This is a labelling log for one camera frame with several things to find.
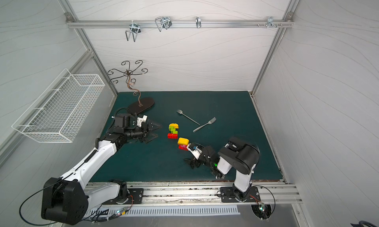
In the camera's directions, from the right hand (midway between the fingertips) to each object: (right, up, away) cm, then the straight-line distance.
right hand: (190, 150), depth 90 cm
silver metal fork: (+15, +16, +14) cm, 26 cm away
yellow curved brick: (-10, +14, +9) cm, 19 cm away
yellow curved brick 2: (-4, +7, -6) cm, 10 cm away
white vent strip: (-31, -23, -21) cm, 44 cm away
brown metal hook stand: (-38, +29, +21) cm, 52 cm away
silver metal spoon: (-7, +23, +18) cm, 30 cm away
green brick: (-12, +12, +7) cm, 19 cm away
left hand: (-16, +14, -13) cm, 25 cm away
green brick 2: (-10, +10, +6) cm, 16 cm away
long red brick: (-4, +3, -2) cm, 5 cm away
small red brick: (-11, +8, +4) cm, 14 cm away
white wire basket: (-62, +23, -22) cm, 70 cm away
